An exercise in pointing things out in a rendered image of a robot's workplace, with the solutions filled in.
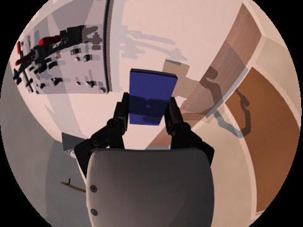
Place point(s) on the blue plate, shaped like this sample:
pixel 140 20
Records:
pixel 149 95

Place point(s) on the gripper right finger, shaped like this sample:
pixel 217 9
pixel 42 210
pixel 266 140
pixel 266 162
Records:
pixel 182 135

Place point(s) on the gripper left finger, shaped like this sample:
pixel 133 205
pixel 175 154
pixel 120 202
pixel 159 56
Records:
pixel 110 135

